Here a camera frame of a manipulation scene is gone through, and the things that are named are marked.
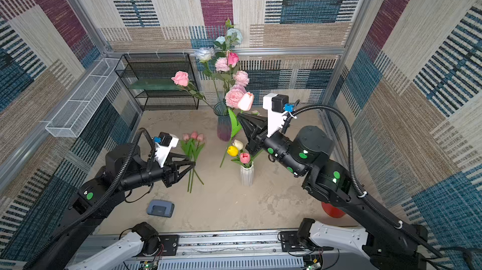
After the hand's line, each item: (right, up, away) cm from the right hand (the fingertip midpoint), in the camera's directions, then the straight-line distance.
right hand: (240, 119), depth 50 cm
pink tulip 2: (-26, -16, +49) cm, 57 cm away
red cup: (+38, -38, +30) cm, 62 cm away
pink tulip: (-22, -13, +52) cm, 58 cm away
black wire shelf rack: (-53, +26, +57) cm, 82 cm away
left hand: (-16, -13, +11) cm, 23 cm away
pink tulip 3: (-15, -15, +10) cm, 23 cm away
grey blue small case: (-35, -37, +31) cm, 59 cm away
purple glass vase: (-9, 0, +44) cm, 45 cm away
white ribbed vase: (+2, -22, +29) cm, 36 cm away
